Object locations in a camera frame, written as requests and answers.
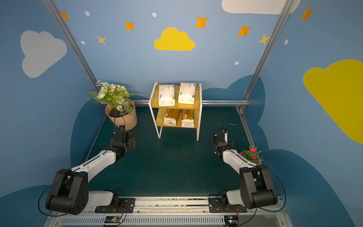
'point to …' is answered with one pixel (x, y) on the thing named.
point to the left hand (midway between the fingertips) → (124, 139)
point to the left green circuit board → (112, 219)
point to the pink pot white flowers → (121, 108)
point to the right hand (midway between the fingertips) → (226, 142)
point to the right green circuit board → (231, 221)
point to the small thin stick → (232, 124)
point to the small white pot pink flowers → (252, 154)
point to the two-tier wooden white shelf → (176, 106)
